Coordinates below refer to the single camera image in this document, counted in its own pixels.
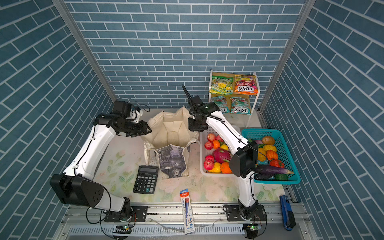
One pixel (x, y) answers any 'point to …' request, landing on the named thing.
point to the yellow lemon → (224, 146)
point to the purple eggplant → (265, 170)
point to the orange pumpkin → (271, 155)
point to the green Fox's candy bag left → (221, 101)
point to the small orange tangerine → (216, 144)
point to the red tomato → (276, 162)
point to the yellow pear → (217, 168)
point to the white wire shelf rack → (234, 93)
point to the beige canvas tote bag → (168, 145)
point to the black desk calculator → (146, 179)
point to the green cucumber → (281, 177)
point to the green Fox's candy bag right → (240, 105)
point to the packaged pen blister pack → (187, 212)
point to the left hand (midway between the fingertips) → (148, 130)
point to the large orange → (225, 168)
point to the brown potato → (268, 140)
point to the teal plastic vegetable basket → (284, 155)
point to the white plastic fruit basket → (203, 152)
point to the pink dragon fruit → (221, 155)
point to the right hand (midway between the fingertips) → (190, 127)
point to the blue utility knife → (288, 215)
